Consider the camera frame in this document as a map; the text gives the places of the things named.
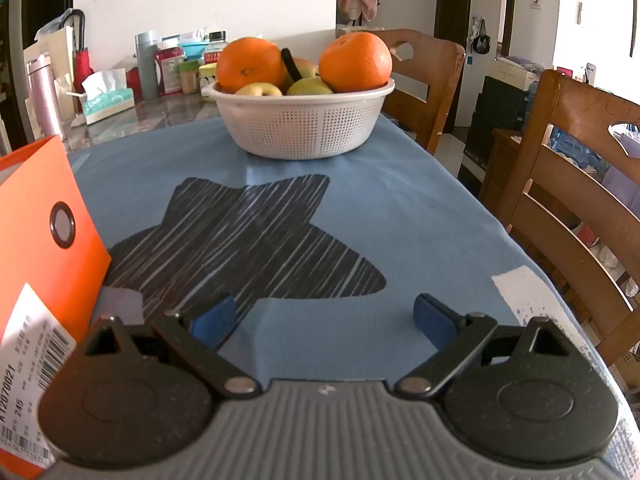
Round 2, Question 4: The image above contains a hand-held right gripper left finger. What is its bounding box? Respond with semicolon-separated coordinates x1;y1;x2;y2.
80;294;263;401

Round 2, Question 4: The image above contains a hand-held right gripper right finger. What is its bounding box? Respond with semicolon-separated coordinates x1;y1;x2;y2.
394;294;576;398

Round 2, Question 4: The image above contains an orange cardboard box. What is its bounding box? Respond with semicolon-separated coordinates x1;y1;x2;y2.
0;135;112;478

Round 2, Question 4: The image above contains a blue printed tablecloth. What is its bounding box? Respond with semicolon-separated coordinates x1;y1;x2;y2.
65;110;640;480

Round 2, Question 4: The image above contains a wooden chair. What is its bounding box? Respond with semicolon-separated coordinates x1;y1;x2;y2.
495;69;640;396
369;29;466;156

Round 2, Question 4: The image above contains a black cabinet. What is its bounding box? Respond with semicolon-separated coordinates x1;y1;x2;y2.
457;91;531;198

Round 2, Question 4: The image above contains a white plastic perforated basket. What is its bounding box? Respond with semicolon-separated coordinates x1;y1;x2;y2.
207;77;396;160

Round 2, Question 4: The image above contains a yellow printed mug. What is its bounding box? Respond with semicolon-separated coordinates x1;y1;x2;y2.
198;63;219;103

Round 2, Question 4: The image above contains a teal tissue box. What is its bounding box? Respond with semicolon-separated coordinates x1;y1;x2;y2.
81;69;136;126

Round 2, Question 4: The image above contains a green-lidded container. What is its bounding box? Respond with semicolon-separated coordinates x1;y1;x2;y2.
179;60;201;95

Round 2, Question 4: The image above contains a red lidded jar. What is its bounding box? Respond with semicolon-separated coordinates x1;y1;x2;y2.
155;45;186;96

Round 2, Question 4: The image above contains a large orange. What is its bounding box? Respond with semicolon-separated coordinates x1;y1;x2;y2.
216;36;287;95
319;31;393;94

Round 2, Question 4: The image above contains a white storage box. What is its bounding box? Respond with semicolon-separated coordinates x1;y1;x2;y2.
487;57;543;96

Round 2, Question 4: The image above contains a grey cylindrical bottle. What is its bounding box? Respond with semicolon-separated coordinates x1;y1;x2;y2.
135;31;161;101

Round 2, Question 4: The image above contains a black curved stem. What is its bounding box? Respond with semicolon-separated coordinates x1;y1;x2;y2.
281;48;304;82

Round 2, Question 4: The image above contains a reddish yellow apple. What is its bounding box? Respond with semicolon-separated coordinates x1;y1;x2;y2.
292;57;319;81

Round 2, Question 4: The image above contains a teal plastic container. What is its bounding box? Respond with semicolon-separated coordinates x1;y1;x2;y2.
177;40;208;61

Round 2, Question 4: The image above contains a black-capped white bottle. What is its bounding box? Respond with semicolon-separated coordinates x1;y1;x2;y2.
202;31;228;66

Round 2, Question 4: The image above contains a pink thermos bottle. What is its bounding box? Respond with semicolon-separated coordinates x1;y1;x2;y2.
26;52;64;142

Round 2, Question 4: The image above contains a black hanging bag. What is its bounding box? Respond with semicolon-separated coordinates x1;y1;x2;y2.
470;17;493;56

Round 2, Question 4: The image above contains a red folded umbrella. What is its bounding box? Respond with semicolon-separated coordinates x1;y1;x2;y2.
62;9;96;95

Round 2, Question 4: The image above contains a beige paper bag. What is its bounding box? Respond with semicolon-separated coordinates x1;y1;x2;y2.
22;25;76;116

